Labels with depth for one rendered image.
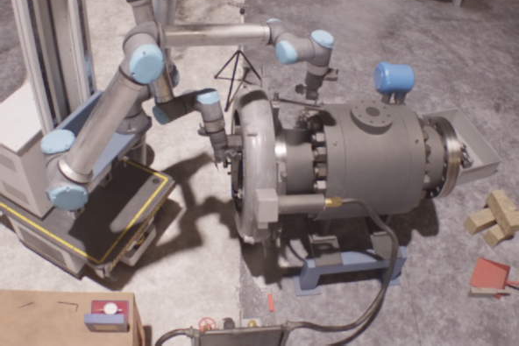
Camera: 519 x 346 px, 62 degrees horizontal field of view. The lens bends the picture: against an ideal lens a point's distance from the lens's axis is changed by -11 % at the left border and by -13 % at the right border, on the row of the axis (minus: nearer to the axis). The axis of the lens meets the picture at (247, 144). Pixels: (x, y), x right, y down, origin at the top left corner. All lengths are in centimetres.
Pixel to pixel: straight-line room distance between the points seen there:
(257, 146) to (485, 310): 173
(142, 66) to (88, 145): 37
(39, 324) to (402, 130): 185
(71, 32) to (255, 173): 98
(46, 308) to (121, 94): 101
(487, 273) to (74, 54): 262
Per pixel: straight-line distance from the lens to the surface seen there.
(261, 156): 198
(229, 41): 179
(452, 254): 310
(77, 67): 218
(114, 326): 194
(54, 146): 193
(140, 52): 153
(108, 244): 242
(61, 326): 207
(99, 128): 167
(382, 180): 225
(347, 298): 269
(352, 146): 218
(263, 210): 193
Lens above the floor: 228
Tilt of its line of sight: 43 degrees down
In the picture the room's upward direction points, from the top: 5 degrees clockwise
